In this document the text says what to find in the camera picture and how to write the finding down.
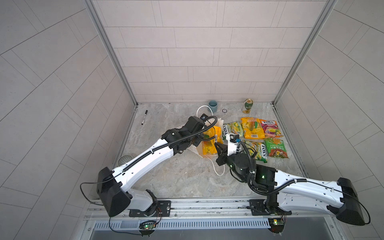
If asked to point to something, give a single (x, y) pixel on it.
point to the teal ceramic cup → (213, 105)
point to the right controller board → (277, 225)
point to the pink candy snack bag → (271, 129)
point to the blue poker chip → (224, 110)
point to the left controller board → (147, 226)
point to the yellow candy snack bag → (253, 128)
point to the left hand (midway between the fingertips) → (200, 130)
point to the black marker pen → (144, 117)
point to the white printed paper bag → (199, 149)
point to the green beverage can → (248, 103)
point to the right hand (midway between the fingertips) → (212, 146)
